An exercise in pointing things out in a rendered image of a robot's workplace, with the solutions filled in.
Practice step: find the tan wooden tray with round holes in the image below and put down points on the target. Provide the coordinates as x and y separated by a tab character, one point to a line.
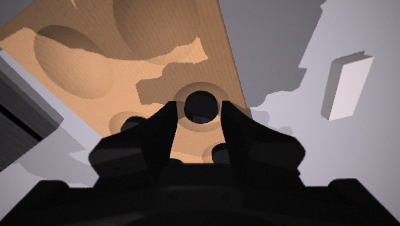
109	60

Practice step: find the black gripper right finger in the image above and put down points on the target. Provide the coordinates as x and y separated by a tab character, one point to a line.
265	158

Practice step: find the black disc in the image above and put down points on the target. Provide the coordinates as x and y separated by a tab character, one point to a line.
201	107
220	154
173	161
130	122

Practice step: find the white rectangular block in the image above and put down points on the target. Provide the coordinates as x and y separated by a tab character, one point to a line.
345	82

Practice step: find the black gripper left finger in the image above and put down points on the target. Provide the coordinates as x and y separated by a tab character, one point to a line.
133	158

